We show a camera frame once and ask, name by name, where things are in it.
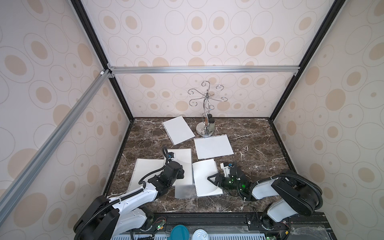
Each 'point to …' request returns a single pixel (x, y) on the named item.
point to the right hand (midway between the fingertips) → (213, 179)
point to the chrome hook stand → (206, 127)
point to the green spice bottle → (211, 127)
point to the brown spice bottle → (206, 121)
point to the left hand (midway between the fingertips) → (185, 166)
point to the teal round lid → (179, 232)
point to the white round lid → (200, 234)
